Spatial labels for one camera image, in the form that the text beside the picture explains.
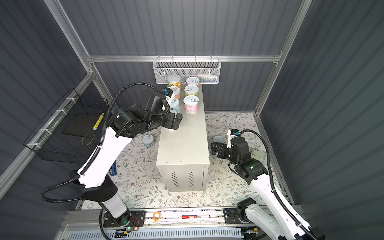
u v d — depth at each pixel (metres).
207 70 0.83
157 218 0.74
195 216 0.74
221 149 0.65
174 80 0.78
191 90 0.76
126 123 0.39
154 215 0.74
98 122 0.78
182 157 0.58
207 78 0.91
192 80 0.81
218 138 0.98
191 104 0.70
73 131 0.74
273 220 0.53
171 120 0.56
